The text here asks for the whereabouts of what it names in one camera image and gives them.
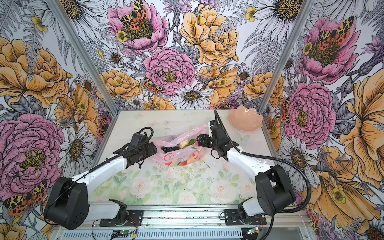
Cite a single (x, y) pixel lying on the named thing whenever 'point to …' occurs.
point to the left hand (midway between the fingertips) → (151, 154)
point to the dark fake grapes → (169, 148)
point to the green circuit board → (121, 233)
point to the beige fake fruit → (184, 143)
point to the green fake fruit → (192, 141)
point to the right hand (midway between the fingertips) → (202, 142)
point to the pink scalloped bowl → (245, 118)
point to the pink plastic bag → (186, 157)
